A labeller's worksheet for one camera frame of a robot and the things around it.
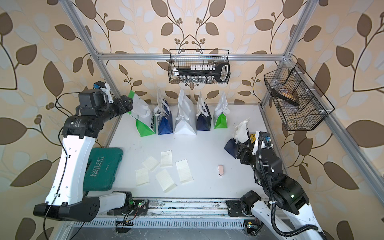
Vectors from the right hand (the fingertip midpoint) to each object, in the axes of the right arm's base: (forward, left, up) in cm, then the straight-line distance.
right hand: (244, 144), depth 64 cm
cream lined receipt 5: (-2, +54, -30) cm, 62 cm away
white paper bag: (+30, +29, -22) cm, 47 cm away
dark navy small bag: (+29, +16, -14) cm, 36 cm away
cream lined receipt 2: (-5, +40, -28) cm, 49 cm away
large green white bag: (+33, +55, -14) cm, 66 cm away
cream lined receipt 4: (+6, +50, -29) cm, 58 cm away
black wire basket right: (+17, -31, +2) cm, 36 cm away
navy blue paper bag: (+11, 0, -23) cm, 26 cm away
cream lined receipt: (+1, +29, -30) cm, 42 cm away
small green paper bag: (+31, +5, -12) cm, 34 cm away
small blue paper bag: (+25, +40, -12) cm, 49 cm away
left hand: (+18, +54, +12) cm, 58 cm away
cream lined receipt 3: (+8, +40, -29) cm, 50 cm away
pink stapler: (-1, +8, -27) cm, 28 cm away
